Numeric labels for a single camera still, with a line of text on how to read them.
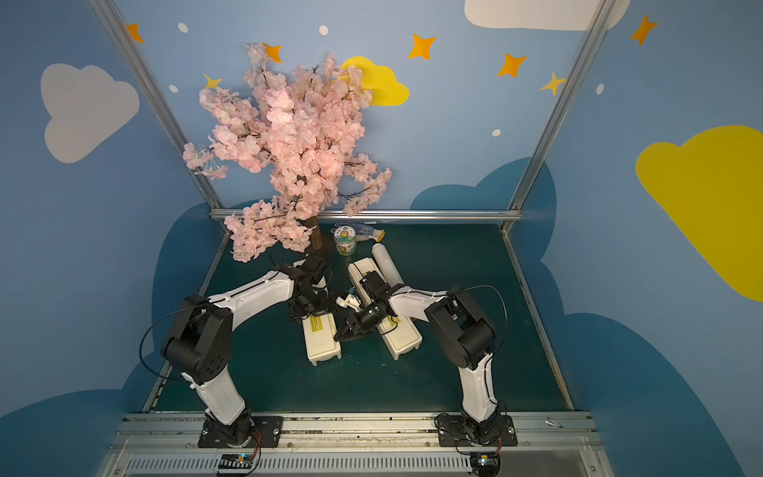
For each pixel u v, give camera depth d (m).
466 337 0.52
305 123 0.60
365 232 1.19
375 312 0.79
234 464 0.73
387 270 1.03
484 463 0.73
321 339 0.82
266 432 0.74
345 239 1.07
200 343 0.48
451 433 0.74
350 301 0.86
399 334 0.82
